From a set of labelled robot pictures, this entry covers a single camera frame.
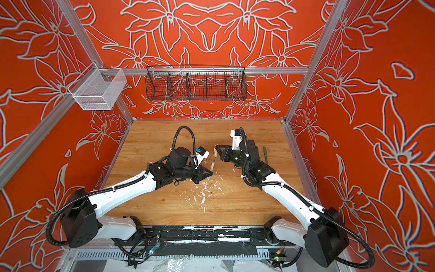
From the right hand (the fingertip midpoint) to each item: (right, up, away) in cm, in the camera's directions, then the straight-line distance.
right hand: (213, 147), depth 73 cm
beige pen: (+1, -4, +1) cm, 4 cm away
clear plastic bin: (-64, +31, +19) cm, 73 cm away
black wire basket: (-13, +37, +27) cm, 48 cm away
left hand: (-1, -11, +1) cm, 11 cm away
